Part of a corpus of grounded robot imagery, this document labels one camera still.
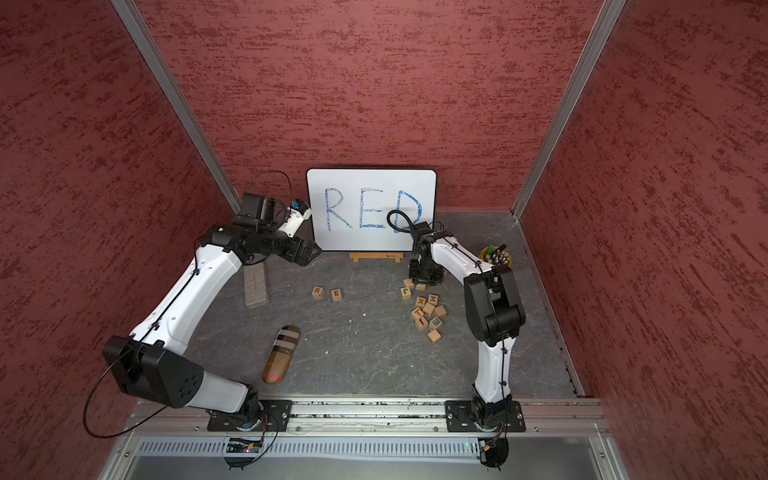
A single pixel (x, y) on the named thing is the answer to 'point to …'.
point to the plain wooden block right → (440, 311)
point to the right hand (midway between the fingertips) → (420, 284)
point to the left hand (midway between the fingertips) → (302, 249)
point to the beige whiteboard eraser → (256, 289)
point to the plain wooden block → (428, 309)
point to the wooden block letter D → (409, 283)
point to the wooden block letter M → (433, 299)
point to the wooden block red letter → (417, 313)
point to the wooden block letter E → (336, 294)
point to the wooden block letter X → (420, 301)
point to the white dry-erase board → (369, 209)
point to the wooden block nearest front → (434, 335)
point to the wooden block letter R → (317, 292)
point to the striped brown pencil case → (282, 349)
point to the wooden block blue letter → (435, 322)
